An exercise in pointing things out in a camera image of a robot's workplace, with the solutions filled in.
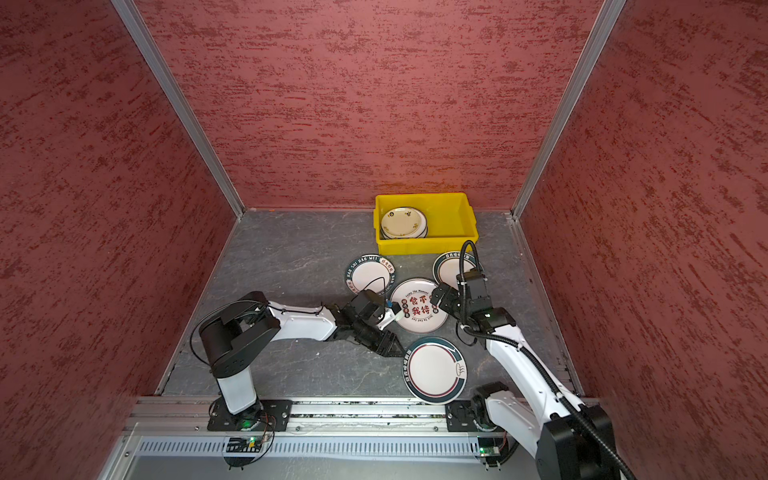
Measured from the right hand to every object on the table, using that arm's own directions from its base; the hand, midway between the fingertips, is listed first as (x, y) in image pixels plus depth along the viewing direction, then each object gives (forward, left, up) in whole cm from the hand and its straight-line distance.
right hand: (442, 303), depth 85 cm
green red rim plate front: (-16, +3, -9) cm, 19 cm away
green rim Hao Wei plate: (+16, +22, -8) cm, 28 cm away
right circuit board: (-34, -8, -10) cm, 36 cm away
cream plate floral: (+35, +10, -4) cm, 37 cm away
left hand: (-13, +14, -7) cm, 20 cm away
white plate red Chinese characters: (+1, +6, -9) cm, 11 cm away
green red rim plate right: (+19, -5, -11) cm, 23 cm away
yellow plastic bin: (+40, -10, -9) cm, 42 cm away
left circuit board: (-32, +50, -8) cm, 60 cm away
